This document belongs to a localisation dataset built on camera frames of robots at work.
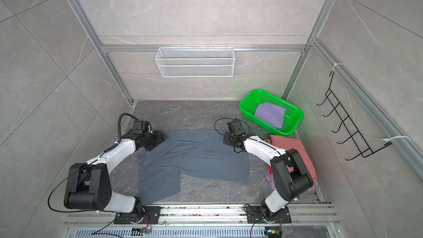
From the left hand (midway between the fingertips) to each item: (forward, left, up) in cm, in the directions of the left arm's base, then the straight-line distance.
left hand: (163, 135), depth 91 cm
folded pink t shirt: (-6, -71, -4) cm, 71 cm away
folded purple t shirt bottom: (-25, -57, -6) cm, 63 cm away
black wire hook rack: (-26, -82, +26) cm, 90 cm away
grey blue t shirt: (-8, -21, -8) cm, 23 cm away
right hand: (-1, -37, -2) cm, 37 cm away
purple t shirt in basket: (+16, -69, -3) cm, 71 cm away
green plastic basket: (+16, -82, -4) cm, 84 cm away
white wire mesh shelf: (+40, -19, +21) cm, 49 cm away
